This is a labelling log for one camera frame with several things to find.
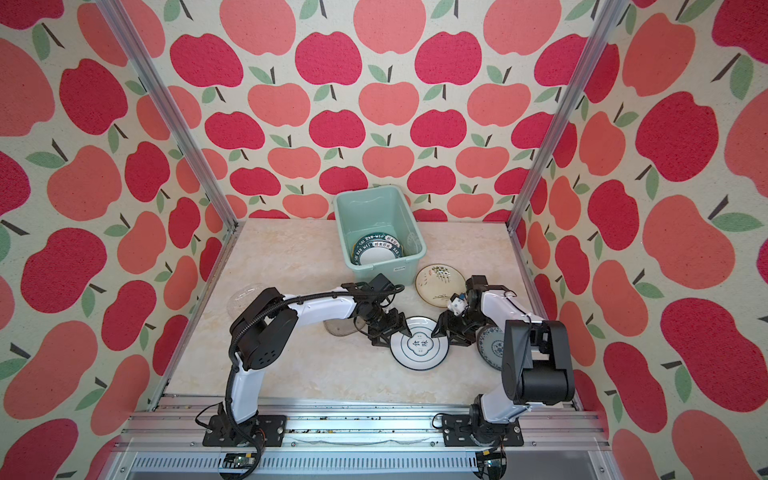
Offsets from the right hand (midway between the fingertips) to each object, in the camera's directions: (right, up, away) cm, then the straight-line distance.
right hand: (447, 338), depth 88 cm
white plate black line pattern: (-8, -4, -1) cm, 9 cm away
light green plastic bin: (-18, +42, +27) cm, 53 cm away
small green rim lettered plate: (-22, +27, +23) cm, 42 cm away
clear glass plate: (-67, +10, +11) cm, 69 cm away
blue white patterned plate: (+14, -1, +2) cm, 14 cm away
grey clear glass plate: (-31, +2, +6) cm, 32 cm away
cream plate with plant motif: (0, +15, +17) cm, 22 cm away
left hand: (-11, -1, -2) cm, 11 cm away
